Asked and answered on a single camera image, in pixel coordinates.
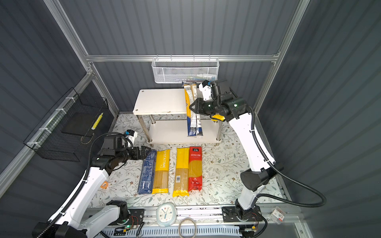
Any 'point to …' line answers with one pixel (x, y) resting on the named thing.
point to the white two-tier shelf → (150, 102)
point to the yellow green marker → (96, 121)
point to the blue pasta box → (148, 176)
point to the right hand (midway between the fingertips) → (192, 108)
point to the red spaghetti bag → (195, 169)
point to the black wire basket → (73, 121)
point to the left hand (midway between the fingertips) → (143, 148)
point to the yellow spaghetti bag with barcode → (181, 188)
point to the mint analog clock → (166, 214)
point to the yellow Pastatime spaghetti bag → (161, 173)
